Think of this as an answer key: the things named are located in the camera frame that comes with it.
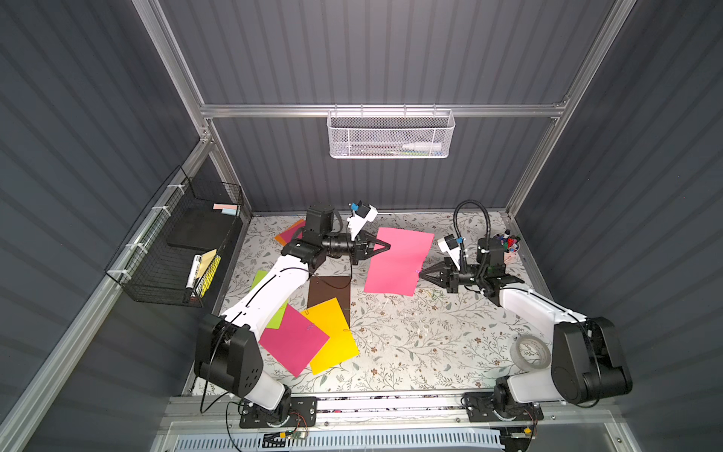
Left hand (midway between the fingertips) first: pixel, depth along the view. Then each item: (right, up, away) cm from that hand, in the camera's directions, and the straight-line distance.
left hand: (385, 246), depth 71 cm
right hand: (+12, -9, +7) cm, 16 cm away
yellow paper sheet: (-13, -31, +15) cm, 36 cm away
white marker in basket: (+14, +33, +23) cm, 43 cm away
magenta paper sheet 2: (-27, -30, +15) cm, 43 cm away
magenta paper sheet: (+3, -6, +5) cm, 9 cm away
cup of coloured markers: (+44, -1, +23) cm, 50 cm away
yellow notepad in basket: (-41, -3, -7) cm, 42 cm away
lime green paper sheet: (-34, -25, +20) cm, 47 cm away
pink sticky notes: (-47, +11, +14) cm, 51 cm away
